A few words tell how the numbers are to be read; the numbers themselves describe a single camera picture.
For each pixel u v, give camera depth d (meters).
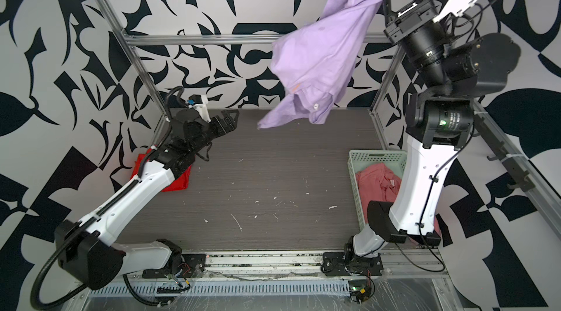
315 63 0.47
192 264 0.74
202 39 0.94
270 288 0.65
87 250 0.38
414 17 0.31
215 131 0.67
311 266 0.76
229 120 0.66
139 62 0.99
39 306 0.35
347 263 0.68
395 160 0.98
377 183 0.87
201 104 0.66
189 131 0.54
